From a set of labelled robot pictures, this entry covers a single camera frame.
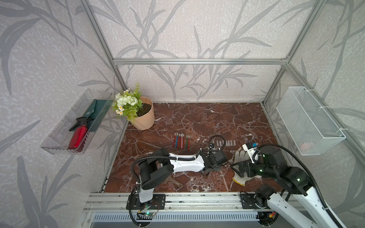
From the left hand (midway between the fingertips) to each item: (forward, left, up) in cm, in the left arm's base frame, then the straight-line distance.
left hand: (217, 166), depth 85 cm
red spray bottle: (+4, +65, +33) cm, 73 cm away
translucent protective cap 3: (+16, -12, -1) cm, 20 cm away
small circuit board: (-24, +38, -4) cm, 45 cm away
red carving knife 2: (+19, +24, -3) cm, 31 cm away
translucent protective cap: (+15, -5, -2) cm, 16 cm away
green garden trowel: (+17, +65, +29) cm, 73 cm away
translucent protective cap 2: (+16, -10, -2) cm, 19 cm away
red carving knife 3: (+19, +23, -2) cm, 30 cm away
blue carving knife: (+19, +26, -3) cm, 32 cm away
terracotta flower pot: (+25, +45, +14) cm, 53 cm away
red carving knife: (+19, +27, -3) cm, 33 cm away
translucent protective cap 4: (+16, -14, -1) cm, 21 cm away
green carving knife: (+17, +19, -2) cm, 25 cm away
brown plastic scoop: (-7, +28, -1) cm, 29 cm away
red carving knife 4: (+15, +18, -2) cm, 23 cm away
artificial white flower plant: (+26, +51, +28) cm, 64 cm away
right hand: (-5, -6, +16) cm, 18 cm away
